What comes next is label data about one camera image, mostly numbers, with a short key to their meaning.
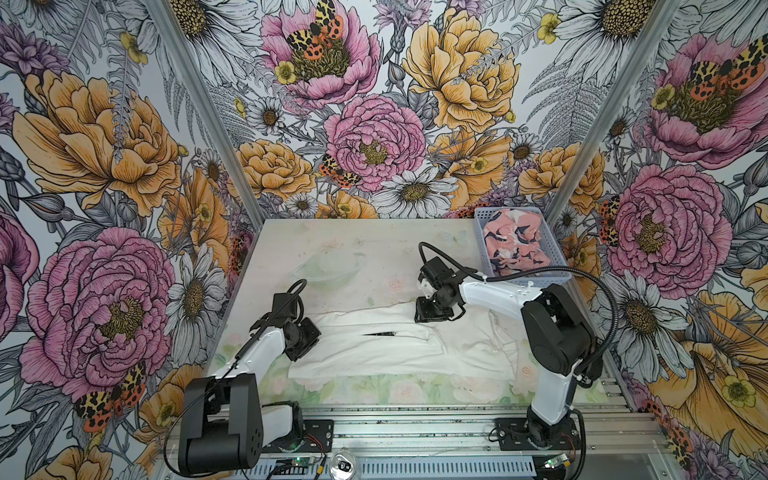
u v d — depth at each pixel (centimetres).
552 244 105
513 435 73
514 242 109
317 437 73
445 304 79
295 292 69
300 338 75
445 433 76
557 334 50
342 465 59
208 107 88
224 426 41
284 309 73
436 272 76
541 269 56
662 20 72
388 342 90
